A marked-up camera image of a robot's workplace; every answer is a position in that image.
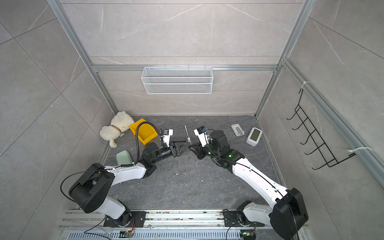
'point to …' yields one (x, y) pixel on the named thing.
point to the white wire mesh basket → (177, 80)
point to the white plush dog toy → (120, 122)
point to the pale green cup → (123, 158)
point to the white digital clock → (254, 136)
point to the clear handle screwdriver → (188, 139)
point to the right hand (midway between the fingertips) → (191, 145)
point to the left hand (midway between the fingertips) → (188, 141)
